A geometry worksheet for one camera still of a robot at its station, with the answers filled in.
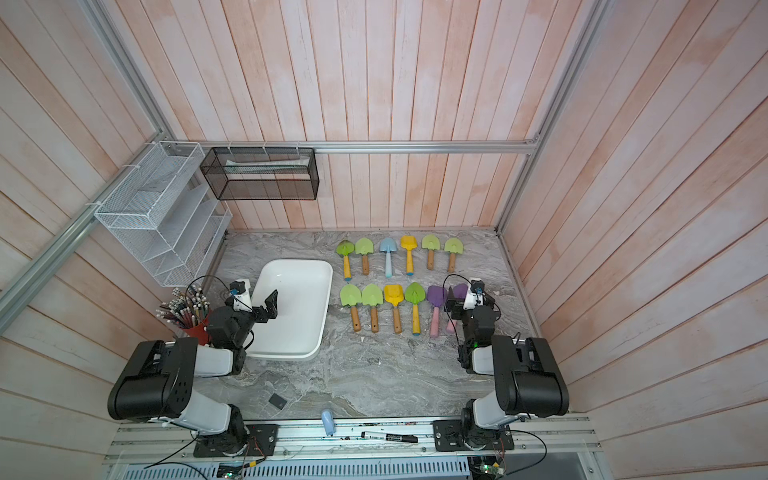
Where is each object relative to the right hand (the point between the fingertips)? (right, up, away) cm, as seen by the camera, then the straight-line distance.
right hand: (466, 286), depth 91 cm
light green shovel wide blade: (-37, -4, +9) cm, 38 cm away
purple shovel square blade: (-8, -4, +10) cm, 13 cm away
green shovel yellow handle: (-40, +13, +21) cm, 47 cm away
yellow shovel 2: (-15, +15, +24) cm, 32 cm away
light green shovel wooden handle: (-7, +15, +24) cm, 29 cm away
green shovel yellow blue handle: (-15, -4, +9) cm, 18 cm away
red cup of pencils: (-78, -5, -13) cm, 79 cm away
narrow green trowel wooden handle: (-30, -4, +10) cm, 32 cm away
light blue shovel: (-24, +14, +23) cm, 36 cm away
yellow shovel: (-22, -3, +9) cm, 24 cm away
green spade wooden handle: (+2, +14, +23) cm, 27 cm away
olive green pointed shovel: (-33, +14, +23) cm, 43 cm away
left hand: (-63, -2, +1) cm, 63 cm away
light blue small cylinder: (-40, -33, -16) cm, 55 cm away
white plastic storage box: (-53, -3, +10) cm, 54 cm away
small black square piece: (-55, -30, -11) cm, 64 cm away
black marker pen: (-21, -36, -18) cm, 46 cm away
